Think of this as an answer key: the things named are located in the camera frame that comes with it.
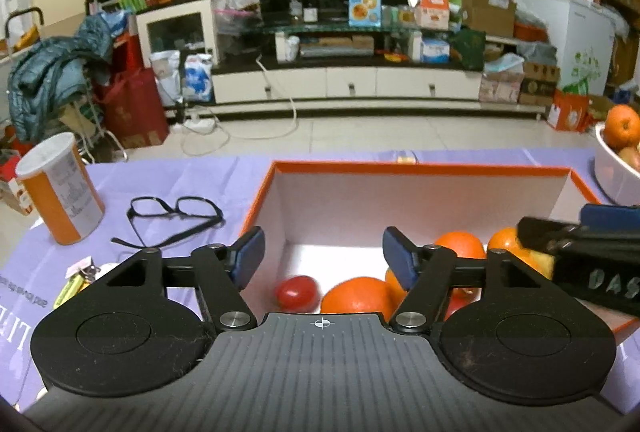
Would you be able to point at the orange and white gift bag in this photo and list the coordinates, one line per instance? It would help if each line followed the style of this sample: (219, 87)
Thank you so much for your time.
(567, 111)

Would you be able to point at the white chest freezer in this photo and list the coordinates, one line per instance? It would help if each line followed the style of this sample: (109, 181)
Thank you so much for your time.
(580, 41)

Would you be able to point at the white plastic basket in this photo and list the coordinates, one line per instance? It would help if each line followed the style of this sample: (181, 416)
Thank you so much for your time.
(617, 177)

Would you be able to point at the white power strip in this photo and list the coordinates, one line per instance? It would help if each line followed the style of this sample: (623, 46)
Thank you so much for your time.
(200, 124)

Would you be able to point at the white and orange carton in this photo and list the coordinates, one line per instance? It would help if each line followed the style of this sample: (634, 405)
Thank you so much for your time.
(433, 10)

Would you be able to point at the blue and white bag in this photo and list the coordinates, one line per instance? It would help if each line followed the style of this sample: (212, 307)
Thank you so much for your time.
(197, 79)

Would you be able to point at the brown cardboard box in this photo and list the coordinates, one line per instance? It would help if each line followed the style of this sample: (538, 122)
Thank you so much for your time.
(487, 16)

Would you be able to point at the black tube frame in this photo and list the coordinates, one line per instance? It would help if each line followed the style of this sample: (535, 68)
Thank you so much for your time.
(7, 29)

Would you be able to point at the pink wrapped pack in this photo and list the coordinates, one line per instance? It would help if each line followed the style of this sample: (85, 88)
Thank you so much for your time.
(500, 87)

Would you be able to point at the black eyeglasses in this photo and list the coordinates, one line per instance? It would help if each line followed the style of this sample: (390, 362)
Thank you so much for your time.
(150, 207)

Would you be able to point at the blue puffer jacket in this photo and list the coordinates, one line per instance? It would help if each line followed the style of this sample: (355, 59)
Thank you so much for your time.
(45, 81)

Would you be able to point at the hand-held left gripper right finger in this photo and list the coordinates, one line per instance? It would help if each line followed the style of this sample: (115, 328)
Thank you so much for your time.
(397, 257)

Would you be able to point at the red shopping bag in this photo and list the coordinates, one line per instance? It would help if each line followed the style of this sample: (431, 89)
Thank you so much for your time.
(132, 111)

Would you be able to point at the purple floral tablecloth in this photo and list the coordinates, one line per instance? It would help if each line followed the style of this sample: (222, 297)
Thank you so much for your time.
(165, 182)

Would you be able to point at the blue tissue pack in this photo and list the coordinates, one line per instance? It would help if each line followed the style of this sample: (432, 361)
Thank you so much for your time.
(435, 50)

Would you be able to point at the blue snack box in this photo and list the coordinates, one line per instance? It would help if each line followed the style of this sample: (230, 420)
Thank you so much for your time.
(364, 4)

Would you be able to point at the orange and white canister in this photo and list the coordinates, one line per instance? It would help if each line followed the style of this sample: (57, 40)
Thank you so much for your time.
(60, 197)

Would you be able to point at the small orange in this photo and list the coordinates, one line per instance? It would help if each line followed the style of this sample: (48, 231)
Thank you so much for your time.
(507, 244)
(392, 284)

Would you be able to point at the white plastic jar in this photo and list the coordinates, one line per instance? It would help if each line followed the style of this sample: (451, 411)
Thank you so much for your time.
(287, 47)

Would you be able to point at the yellow-green key bunch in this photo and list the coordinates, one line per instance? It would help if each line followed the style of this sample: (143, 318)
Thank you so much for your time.
(70, 289)

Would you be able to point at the green gift bag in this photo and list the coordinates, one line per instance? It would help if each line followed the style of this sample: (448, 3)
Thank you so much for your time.
(467, 49)

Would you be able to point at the orange cardboard box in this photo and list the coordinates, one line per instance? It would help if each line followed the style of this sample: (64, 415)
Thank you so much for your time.
(350, 202)

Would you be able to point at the large orange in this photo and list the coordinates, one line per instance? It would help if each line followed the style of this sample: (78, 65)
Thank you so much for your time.
(622, 126)

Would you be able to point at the red cherry tomato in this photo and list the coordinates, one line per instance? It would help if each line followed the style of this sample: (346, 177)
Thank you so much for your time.
(457, 303)
(297, 293)

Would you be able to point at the white glass-door cabinet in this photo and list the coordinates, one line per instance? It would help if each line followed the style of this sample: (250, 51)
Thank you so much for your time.
(175, 31)

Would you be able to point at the brown printed carton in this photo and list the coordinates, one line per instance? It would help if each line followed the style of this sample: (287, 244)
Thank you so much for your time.
(539, 84)

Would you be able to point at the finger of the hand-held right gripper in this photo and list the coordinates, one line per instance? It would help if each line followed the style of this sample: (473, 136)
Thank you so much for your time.
(542, 232)
(610, 215)

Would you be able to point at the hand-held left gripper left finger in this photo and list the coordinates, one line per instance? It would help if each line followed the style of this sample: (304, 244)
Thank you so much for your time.
(250, 256)

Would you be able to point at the white plastic bag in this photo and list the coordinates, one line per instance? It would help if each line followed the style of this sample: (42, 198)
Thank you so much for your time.
(165, 76)

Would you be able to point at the red apple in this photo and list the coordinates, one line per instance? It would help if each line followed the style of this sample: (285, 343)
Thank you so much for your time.
(631, 157)

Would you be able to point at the large orange-red tomato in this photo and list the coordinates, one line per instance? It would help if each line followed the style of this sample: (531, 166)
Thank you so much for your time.
(460, 244)
(357, 297)

